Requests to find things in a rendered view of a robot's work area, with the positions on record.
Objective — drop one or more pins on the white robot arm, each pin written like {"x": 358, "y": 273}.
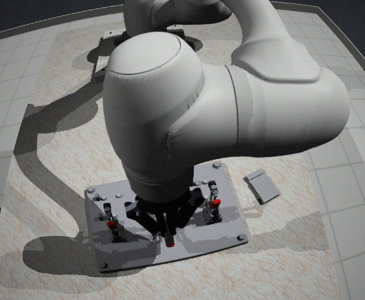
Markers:
{"x": 166, "y": 112}

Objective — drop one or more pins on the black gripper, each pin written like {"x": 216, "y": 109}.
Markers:
{"x": 191, "y": 201}

